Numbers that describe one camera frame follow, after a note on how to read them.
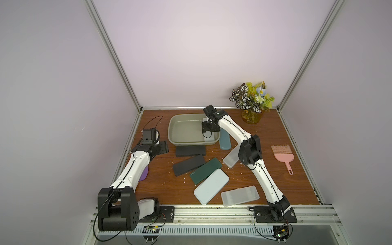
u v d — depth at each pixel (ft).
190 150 3.28
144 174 2.87
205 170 2.87
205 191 2.61
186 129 3.51
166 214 2.40
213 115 2.55
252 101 3.00
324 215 2.44
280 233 2.29
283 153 3.11
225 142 3.18
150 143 2.15
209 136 2.78
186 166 2.89
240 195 2.56
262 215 2.38
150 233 2.38
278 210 2.07
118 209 1.33
